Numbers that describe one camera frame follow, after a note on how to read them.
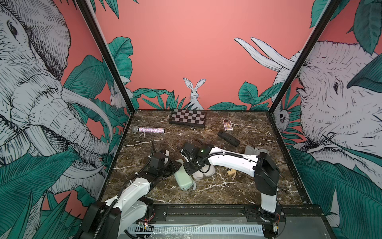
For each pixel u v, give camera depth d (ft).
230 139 3.30
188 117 3.75
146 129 3.42
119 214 1.39
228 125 3.62
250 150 3.20
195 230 2.30
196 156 1.97
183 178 2.64
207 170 2.10
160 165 2.27
